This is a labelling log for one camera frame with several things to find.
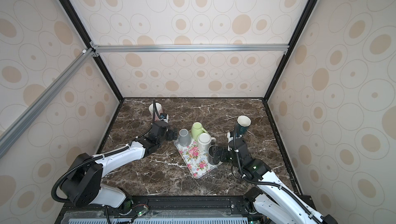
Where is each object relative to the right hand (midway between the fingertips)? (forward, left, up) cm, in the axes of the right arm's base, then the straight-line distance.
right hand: (221, 149), depth 78 cm
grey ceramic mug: (+10, +20, -7) cm, 23 cm away
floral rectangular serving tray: (0, +14, -14) cm, 19 cm away
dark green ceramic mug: (+21, -16, -7) cm, 28 cm away
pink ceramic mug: (+32, +38, -5) cm, 50 cm away
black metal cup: (-1, +6, -4) cm, 7 cm away
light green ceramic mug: (+15, +13, -4) cm, 20 cm away
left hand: (+14, +24, 0) cm, 28 cm away
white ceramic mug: (+8, +8, -6) cm, 13 cm away
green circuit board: (-25, +37, -12) cm, 47 cm away
